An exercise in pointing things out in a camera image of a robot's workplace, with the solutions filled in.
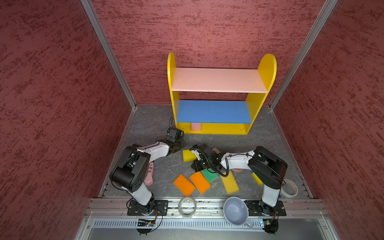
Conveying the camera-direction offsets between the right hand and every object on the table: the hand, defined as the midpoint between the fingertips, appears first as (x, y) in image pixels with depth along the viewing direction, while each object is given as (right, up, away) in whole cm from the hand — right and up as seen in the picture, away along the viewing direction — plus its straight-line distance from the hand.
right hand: (191, 169), depth 87 cm
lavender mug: (+23, -17, -13) cm, 32 cm away
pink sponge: (+3, +25, +16) cm, 30 cm away
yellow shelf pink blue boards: (+2, +32, +2) cm, 32 cm away
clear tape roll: (-6, -15, -13) cm, 21 cm away
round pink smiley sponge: (+27, 0, -2) cm, 27 cm away
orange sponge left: (-4, -6, -7) cm, 10 cm away
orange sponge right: (+5, -5, -6) cm, 9 cm away
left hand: (-5, +13, +8) cm, 16 cm away
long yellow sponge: (+21, -6, -6) cm, 23 cm away
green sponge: (+11, -3, -4) cm, 12 cm away
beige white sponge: (+16, +10, +7) cm, 20 cm away
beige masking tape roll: (+55, -9, -6) cm, 56 cm away
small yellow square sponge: (-2, +7, +5) cm, 9 cm away
